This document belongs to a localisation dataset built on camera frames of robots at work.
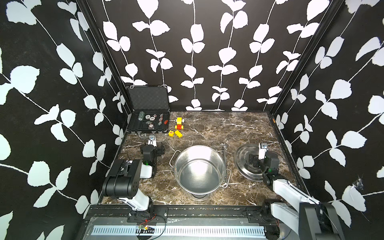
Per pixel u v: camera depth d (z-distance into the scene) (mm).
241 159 932
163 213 734
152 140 798
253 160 803
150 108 1157
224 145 989
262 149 774
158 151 847
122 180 457
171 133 1041
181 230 701
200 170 881
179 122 1070
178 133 1072
